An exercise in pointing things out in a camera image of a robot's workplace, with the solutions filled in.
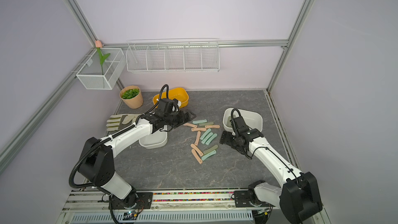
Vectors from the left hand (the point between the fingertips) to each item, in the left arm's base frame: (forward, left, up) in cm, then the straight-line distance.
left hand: (192, 119), depth 84 cm
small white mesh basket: (+29, +50, +14) cm, 60 cm away
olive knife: (-10, -11, -17) cm, 23 cm away
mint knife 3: (-2, -13, -17) cm, 21 cm away
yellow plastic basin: (+34, +9, -16) cm, 38 cm away
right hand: (-10, -18, -7) cm, 22 cm away
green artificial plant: (+27, +41, -5) cm, 49 cm away
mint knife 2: (-4, -8, -16) cm, 18 cm away
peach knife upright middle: (-4, -2, -16) cm, 17 cm away
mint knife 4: (-15, -8, -16) cm, 23 cm away
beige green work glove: (+13, +51, -17) cm, 55 cm away
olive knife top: (+7, -10, -17) cm, 21 cm away
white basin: (-3, +23, -16) cm, 28 cm away
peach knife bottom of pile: (-17, -3, -16) cm, 24 cm away
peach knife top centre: (+3, -3, -17) cm, 17 cm away
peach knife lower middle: (-11, -2, -16) cm, 19 cm away
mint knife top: (+9, -6, -16) cm, 19 cm away
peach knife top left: (+6, +2, -15) cm, 16 cm away
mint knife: (-3, -6, -16) cm, 17 cm away
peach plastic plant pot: (+24, +38, -10) cm, 46 cm away
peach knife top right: (+4, -13, -16) cm, 21 cm away
